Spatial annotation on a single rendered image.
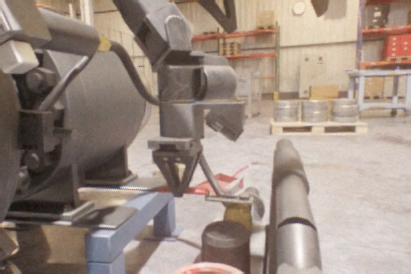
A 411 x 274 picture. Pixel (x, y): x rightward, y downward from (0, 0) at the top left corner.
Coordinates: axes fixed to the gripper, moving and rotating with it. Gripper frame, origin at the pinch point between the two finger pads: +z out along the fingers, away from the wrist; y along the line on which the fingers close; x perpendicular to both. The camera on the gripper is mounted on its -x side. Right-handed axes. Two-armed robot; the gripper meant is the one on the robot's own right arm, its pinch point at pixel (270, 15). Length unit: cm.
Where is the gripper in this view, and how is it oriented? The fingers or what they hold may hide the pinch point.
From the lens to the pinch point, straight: 32.0
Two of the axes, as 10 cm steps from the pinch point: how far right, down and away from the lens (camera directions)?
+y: -7.1, -0.9, 7.0
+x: -6.0, 6.0, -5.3
